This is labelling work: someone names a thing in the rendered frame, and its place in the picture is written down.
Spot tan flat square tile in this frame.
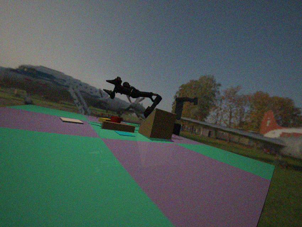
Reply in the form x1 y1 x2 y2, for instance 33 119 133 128
60 117 84 124

